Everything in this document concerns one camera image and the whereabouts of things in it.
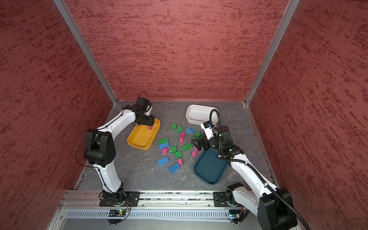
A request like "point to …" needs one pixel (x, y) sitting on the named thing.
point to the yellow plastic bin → (142, 137)
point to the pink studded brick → (165, 150)
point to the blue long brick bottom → (173, 168)
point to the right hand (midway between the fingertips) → (196, 140)
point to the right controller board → (234, 215)
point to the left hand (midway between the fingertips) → (149, 124)
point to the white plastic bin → (199, 114)
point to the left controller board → (116, 213)
